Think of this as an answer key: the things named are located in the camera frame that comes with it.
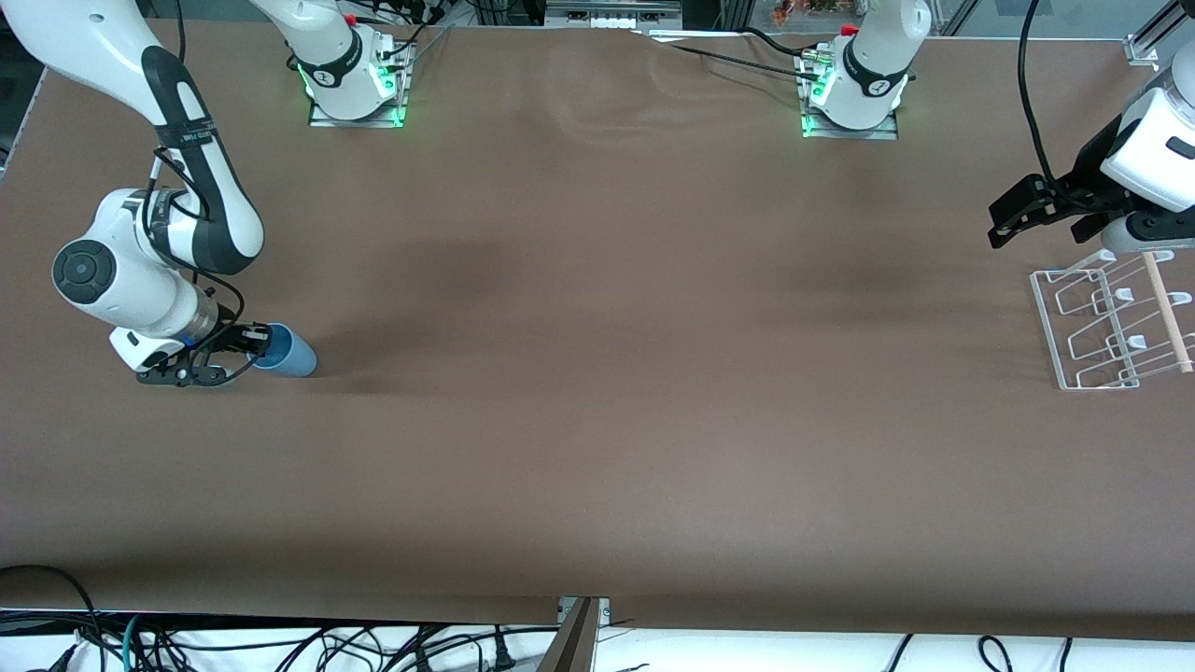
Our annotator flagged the blue plastic cup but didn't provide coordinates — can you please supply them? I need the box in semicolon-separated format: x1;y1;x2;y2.
252;323;318;379

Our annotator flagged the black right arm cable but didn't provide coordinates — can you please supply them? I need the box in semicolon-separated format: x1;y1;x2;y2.
149;0;246;374

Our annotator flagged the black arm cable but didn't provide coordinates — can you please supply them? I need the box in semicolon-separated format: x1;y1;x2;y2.
1017;0;1065;188
149;0;246;374

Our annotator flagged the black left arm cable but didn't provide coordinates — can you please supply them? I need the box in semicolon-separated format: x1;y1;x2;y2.
1017;0;1065;188

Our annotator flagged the white wire dish rack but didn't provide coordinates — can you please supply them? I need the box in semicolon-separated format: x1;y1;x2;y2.
1030;250;1195;391

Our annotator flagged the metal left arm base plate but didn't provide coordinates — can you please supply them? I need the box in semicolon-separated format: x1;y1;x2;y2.
794;51;900;141

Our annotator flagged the aluminium corner frame profile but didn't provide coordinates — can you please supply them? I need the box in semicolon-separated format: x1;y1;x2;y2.
1124;0;1195;68

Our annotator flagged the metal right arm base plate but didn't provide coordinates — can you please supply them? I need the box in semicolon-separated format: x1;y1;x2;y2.
308;42;415;129

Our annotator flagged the thick black floor cable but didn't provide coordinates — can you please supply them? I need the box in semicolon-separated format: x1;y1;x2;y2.
0;564;105;672

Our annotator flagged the short black table cable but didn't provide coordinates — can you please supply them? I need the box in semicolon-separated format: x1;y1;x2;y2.
742;26;815;59

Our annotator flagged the long black table cable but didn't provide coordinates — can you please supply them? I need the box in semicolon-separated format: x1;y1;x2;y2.
644;34;822;77

